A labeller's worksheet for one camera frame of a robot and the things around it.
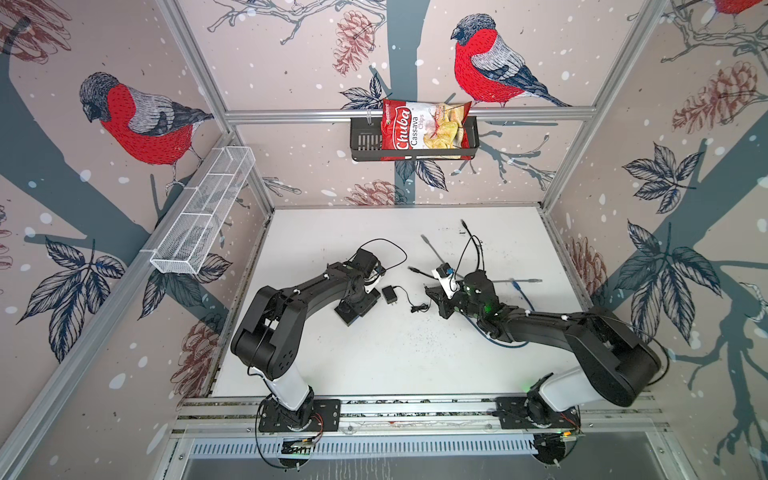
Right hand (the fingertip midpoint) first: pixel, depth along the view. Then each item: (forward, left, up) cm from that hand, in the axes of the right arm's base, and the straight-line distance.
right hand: (425, 296), depth 88 cm
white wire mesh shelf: (-2, +60, +26) cm, 65 cm away
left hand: (0, +21, -3) cm, 21 cm away
